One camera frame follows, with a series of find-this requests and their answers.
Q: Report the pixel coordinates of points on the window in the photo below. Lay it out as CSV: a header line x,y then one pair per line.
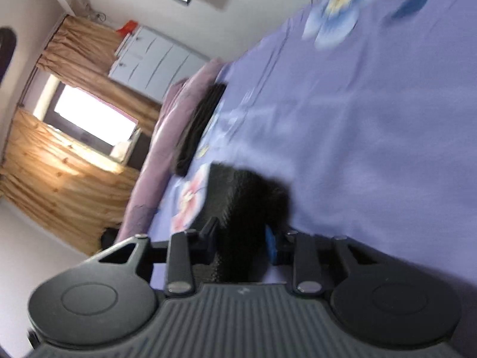
x,y
89,115

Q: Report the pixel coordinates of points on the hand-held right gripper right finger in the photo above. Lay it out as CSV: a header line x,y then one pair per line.
x,y
271,244

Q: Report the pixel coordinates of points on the orange item on cabinet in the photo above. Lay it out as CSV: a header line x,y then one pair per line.
x,y
128,28

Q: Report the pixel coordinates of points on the small box on windowsill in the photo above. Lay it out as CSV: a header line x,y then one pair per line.
x,y
120,150

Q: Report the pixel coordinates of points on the dark grey pants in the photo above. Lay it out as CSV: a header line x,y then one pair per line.
x,y
246,209

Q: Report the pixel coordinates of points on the tan curtain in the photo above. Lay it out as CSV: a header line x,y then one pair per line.
x,y
59,186
85,52

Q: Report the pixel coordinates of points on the white drawer cabinet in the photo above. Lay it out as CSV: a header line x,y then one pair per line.
x,y
156,63

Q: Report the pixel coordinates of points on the folded dark brown pants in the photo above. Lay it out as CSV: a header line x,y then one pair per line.
x,y
199,126

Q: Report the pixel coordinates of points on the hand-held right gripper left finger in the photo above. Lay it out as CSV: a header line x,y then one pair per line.
x,y
208,244

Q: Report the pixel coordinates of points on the purple floral bed sheet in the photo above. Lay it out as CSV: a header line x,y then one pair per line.
x,y
354,119

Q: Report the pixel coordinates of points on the pink quilt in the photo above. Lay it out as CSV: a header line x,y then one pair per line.
x,y
160,145

